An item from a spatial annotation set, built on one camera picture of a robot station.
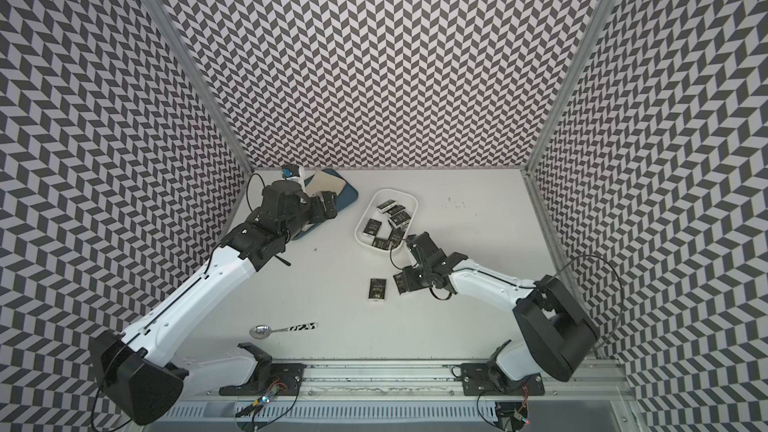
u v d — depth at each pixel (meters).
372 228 0.99
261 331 0.78
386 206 1.00
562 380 0.43
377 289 0.87
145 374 0.37
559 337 0.42
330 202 0.68
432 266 0.66
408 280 0.76
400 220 0.98
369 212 0.99
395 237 0.96
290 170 0.65
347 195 1.12
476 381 0.73
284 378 0.72
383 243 0.94
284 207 0.56
